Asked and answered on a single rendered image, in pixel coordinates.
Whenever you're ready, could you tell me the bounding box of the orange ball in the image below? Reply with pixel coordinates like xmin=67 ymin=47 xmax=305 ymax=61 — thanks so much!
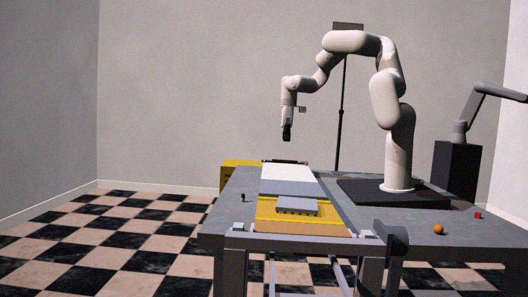
xmin=434 ymin=225 xmax=444 ymax=234

